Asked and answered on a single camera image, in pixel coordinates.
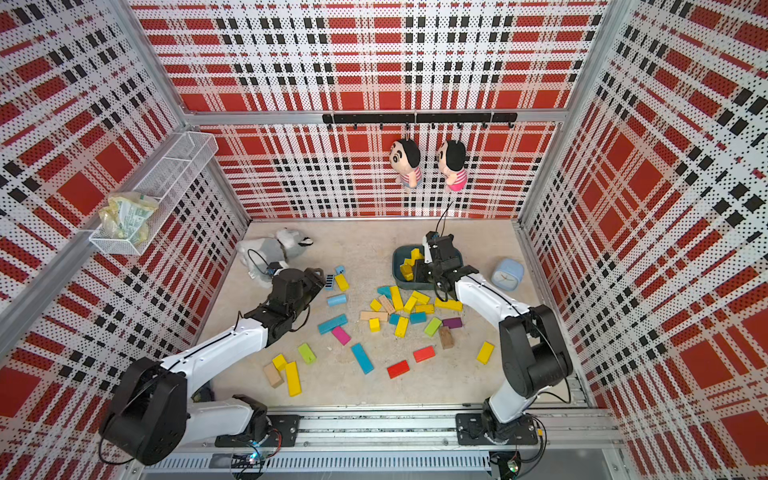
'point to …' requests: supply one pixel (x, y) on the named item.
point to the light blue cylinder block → (337, 300)
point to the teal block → (332, 323)
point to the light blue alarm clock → (508, 274)
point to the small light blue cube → (340, 269)
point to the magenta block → (341, 335)
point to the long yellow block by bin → (451, 304)
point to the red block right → (424, 353)
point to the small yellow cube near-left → (279, 362)
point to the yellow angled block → (397, 298)
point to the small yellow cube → (374, 325)
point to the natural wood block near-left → (273, 375)
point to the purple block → (452, 322)
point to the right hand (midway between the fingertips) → (419, 266)
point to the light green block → (433, 326)
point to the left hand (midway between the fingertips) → (325, 274)
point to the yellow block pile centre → (420, 301)
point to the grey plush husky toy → (283, 246)
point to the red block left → (398, 369)
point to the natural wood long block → (382, 316)
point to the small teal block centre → (418, 317)
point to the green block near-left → (307, 353)
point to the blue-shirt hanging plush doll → (404, 158)
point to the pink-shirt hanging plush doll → (451, 161)
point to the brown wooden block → (446, 337)
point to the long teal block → (362, 358)
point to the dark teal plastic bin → (404, 252)
